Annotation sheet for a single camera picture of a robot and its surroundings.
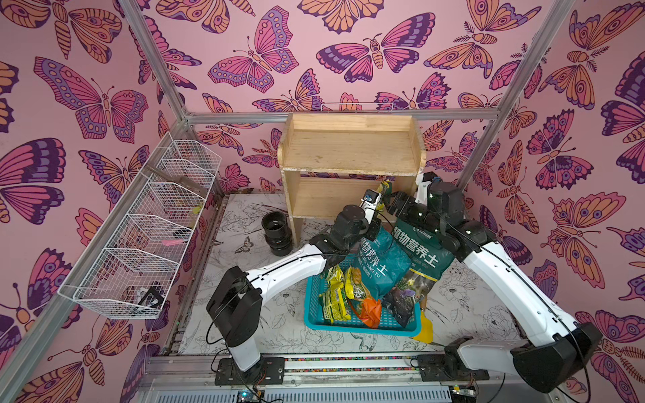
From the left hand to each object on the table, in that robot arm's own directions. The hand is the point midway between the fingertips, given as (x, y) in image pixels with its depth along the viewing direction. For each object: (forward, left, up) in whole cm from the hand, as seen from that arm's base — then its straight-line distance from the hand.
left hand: (382, 210), depth 77 cm
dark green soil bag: (-16, -12, -4) cm, 20 cm away
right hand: (-2, 0, +6) cm, 6 cm away
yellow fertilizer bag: (-20, +16, -21) cm, 33 cm away
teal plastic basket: (-28, +8, -20) cm, 36 cm away
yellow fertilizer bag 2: (-19, +8, -14) cm, 25 cm away
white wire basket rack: (-21, +68, 0) cm, 71 cm away
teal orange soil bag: (-17, +2, -3) cm, 17 cm away
